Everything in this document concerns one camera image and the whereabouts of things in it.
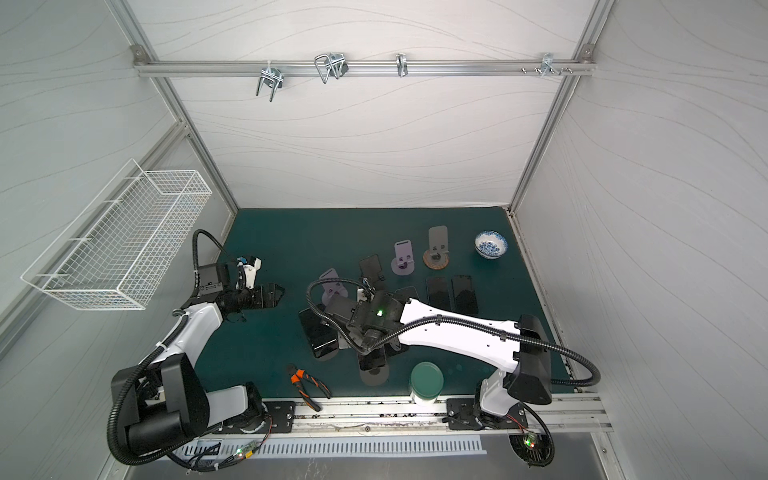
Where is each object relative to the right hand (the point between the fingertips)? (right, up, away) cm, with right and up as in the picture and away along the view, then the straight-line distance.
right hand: (364, 323), depth 71 cm
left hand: (-29, +6, +17) cm, 34 cm away
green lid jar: (+15, -14, -1) cm, 20 cm away
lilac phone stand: (+11, +12, +28) cm, 32 cm away
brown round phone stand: (+23, +14, +32) cm, 42 cm away
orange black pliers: (-19, -17, +7) cm, 26 cm away
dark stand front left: (-12, -11, +10) cm, 19 cm away
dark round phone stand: (+2, -17, +8) cm, 19 cm away
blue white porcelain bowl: (+43, +18, +36) cm, 59 cm away
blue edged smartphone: (+22, +3, +26) cm, 34 cm away
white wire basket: (-57, +19, -3) cm, 60 cm away
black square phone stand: (0, +11, +21) cm, 24 cm away
